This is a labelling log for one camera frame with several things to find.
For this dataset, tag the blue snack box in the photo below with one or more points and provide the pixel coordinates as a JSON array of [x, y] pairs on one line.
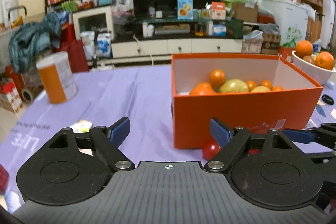
[[185, 8]]

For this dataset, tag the orange and white canister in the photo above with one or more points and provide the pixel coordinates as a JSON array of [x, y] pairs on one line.
[[56, 78]]

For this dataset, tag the white plastic colander bowl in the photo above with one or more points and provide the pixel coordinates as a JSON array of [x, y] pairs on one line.
[[315, 71]]

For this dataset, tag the brown cardboard box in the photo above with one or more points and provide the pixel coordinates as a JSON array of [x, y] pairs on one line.
[[244, 11]]

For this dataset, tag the blue padded jacket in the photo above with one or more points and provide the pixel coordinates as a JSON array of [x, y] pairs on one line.
[[31, 37]]

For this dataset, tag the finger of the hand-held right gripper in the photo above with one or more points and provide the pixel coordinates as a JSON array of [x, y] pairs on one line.
[[323, 157], [299, 136]]

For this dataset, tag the blue and white mask box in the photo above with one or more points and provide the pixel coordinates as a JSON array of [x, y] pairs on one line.
[[219, 29]]

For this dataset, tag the white and blue sack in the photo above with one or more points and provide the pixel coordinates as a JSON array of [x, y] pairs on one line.
[[103, 44]]

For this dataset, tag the person's dark red clothing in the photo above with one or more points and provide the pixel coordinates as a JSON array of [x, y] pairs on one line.
[[2, 176]]

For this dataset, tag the red and white carton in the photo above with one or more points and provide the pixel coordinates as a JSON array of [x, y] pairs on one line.
[[10, 94]]

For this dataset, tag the brown tape roll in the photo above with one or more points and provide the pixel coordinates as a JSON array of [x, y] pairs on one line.
[[24, 95]]

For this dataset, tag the white chest freezer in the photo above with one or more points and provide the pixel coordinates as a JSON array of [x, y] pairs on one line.
[[284, 24]]

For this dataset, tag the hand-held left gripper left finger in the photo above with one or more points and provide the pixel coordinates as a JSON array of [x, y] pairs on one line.
[[120, 130]]

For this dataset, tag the purple floral tablecloth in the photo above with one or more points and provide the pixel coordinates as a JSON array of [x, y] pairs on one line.
[[118, 92]]

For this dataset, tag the red shopping bag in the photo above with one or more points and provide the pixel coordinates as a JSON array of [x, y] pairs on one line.
[[76, 54]]

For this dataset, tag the small yellow-green guava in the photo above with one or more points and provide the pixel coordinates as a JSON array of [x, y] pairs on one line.
[[260, 89]]

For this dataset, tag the white glass-door cabinet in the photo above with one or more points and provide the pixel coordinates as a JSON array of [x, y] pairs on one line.
[[92, 22]]

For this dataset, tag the small orange kumquat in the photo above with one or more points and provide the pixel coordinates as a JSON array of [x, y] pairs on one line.
[[277, 88], [251, 85], [266, 84]]

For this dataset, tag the large yellow-green guava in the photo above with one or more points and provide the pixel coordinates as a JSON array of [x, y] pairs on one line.
[[234, 86]]

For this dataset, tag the orange tangerine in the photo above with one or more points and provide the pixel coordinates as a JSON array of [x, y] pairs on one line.
[[202, 88], [217, 77]]

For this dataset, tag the white television cabinet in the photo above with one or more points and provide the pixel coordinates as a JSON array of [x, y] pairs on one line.
[[170, 47]]

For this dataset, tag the dark green bag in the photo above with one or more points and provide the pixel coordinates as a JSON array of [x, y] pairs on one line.
[[235, 28]]

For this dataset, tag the orange cardboard box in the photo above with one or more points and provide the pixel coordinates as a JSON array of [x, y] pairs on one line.
[[236, 113]]

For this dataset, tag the white plastic sack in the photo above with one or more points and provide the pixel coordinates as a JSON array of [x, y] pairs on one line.
[[88, 41]]

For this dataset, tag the orange and white box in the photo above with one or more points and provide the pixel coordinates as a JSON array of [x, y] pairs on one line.
[[218, 11]]

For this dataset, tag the small white green packet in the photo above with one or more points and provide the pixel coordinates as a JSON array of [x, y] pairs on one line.
[[82, 125]]

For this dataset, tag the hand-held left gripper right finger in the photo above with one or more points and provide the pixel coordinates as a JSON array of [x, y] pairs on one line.
[[219, 132]]

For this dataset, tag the large orange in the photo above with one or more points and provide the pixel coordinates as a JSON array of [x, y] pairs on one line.
[[304, 48], [325, 60]]

